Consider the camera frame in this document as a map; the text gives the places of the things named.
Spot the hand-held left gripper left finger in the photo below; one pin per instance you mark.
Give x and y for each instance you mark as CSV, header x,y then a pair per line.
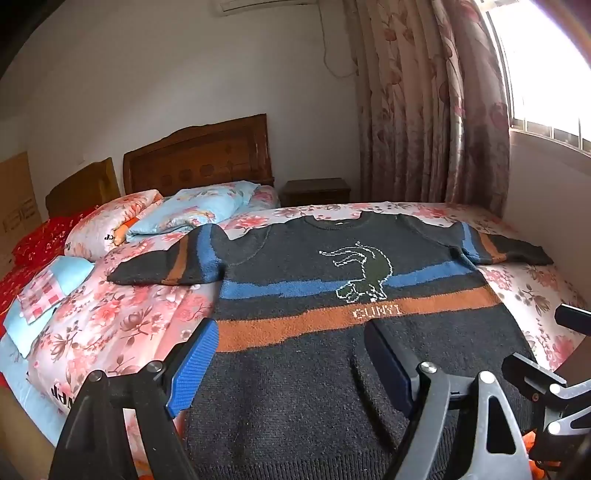
x,y
193,369

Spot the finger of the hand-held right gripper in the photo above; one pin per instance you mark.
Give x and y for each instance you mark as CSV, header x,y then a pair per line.
x,y
575,318
531,369

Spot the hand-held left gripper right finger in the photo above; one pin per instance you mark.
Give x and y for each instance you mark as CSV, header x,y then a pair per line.
x,y
388,369

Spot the dark striped knit sweater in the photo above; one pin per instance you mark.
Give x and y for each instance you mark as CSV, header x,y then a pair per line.
x,y
300,378

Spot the pink floral bed quilt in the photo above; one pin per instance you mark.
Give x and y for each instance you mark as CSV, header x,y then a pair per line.
x,y
115,318

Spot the light blue floral blanket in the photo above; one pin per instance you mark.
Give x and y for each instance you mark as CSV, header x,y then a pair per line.
x,y
194,207

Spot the light blue patchwork pillow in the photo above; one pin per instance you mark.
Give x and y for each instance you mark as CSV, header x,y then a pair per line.
x,y
44,290

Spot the light blue bed sheet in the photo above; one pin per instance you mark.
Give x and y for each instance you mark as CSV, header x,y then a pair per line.
x,y
21,374

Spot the folded pink floral quilt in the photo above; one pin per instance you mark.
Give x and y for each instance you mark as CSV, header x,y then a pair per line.
x,y
99,221

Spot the dark wooden nightstand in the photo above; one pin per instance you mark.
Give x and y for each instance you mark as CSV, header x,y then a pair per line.
x,y
316,191

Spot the red floral blanket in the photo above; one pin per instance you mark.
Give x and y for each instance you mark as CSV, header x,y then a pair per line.
x,y
37,244

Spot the small wooden headboard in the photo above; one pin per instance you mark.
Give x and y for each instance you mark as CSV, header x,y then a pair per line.
x,y
83,189

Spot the large carved wooden headboard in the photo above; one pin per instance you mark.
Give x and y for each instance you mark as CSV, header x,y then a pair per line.
x,y
198,157

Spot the cardboard box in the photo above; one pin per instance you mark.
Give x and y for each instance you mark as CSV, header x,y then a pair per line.
x,y
16,207

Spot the window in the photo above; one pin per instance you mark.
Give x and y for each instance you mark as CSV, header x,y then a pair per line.
x,y
545,69

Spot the floral curtain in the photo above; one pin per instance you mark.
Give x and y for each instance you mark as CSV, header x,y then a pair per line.
x,y
415,101

